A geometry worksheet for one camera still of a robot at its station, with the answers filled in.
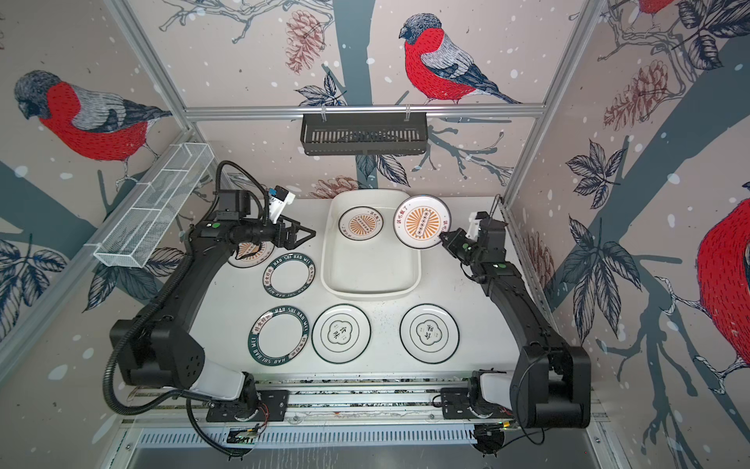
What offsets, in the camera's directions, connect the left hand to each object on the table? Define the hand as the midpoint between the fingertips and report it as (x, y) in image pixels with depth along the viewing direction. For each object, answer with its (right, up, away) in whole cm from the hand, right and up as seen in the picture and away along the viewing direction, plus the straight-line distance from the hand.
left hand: (303, 227), depth 78 cm
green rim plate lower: (-10, -33, +8) cm, 35 cm away
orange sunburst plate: (-10, -6, -10) cm, 15 cm away
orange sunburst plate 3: (+33, +2, +10) cm, 35 cm away
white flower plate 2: (+36, -32, +8) cm, 49 cm away
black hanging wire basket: (+13, +34, +29) cm, 47 cm away
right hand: (+38, -2, +5) cm, 38 cm away
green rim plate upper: (-11, -17, +21) cm, 29 cm away
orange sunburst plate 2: (+13, +2, +36) cm, 39 cm away
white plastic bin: (+20, -15, +24) cm, 35 cm away
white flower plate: (+9, -32, +8) cm, 34 cm away
